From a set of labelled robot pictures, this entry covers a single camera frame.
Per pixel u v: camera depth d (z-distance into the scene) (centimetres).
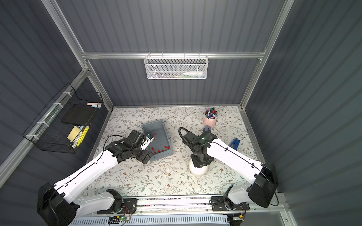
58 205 37
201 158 62
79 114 77
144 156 71
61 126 72
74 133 69
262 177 40
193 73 89
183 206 75
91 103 85
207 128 102
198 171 80
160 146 97
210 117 99
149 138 72
